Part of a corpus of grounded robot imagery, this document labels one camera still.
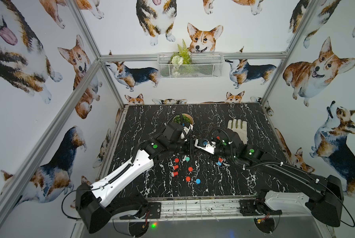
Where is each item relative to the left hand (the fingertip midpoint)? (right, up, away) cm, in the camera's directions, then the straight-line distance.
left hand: (201, 146), depth 69 cm
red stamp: (-13, -16, +19) cm, 28 cm away
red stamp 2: (-14, -19, +16) cm, 28 cm away
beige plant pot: (-7, +13, +29) cm, 32 cm away
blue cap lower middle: (-1, -22, +14) cm, 27 cm away
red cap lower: (-6, -21, +15) cm, 27 cm away
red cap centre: (-5, -17, +19) cm, 25 cm away
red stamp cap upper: (-13, -13, +21) cm, 28 cm away
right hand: (-1, 0, +2) cm, 3 cm away
